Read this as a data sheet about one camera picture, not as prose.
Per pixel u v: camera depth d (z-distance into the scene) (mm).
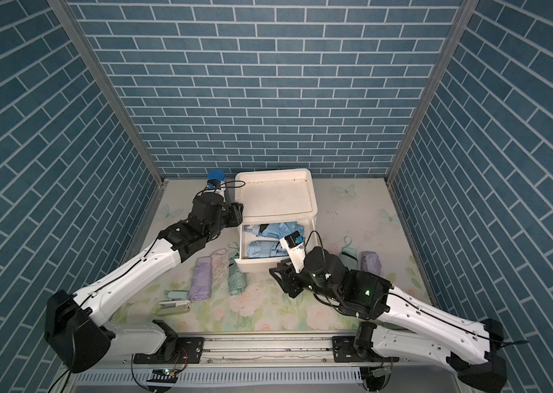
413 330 450
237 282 828
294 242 550
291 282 551
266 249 751
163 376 722
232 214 680
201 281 867
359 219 1087
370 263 865
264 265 737
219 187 690
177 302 808
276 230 783
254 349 754
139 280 470
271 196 830
